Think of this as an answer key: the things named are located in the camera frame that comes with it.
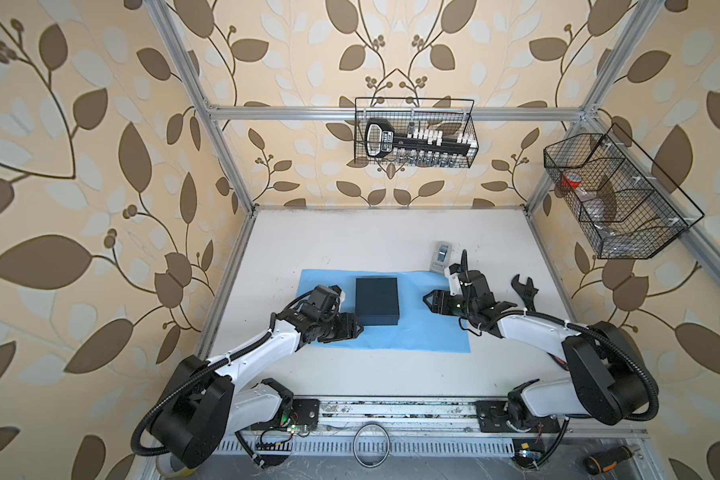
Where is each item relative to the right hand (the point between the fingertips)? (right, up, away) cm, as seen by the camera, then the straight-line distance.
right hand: (433, 301), depth 90 cm
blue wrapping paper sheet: (-4, -8, -1) cm, 9 cm away
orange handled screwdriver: (+34, -31, -23) cm, 52 cm away
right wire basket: (+45, +28, -15) cm, 55 cm away
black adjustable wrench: (+32, +2, +6) cm, 33 cm away
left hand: (-23, -6, -7) cm, 24 cm away
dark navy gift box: (-17, +1, -2) cm, 17 cm away
